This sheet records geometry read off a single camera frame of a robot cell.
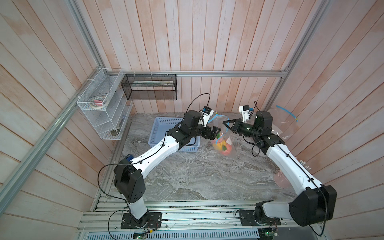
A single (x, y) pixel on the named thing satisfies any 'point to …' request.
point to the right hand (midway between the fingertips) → (222, 122)
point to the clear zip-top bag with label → (226, 134)
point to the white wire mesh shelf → (109, 122)
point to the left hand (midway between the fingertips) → (213, 128)
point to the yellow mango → (219, 145)
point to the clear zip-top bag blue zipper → (283, 122)
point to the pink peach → (229, 148)
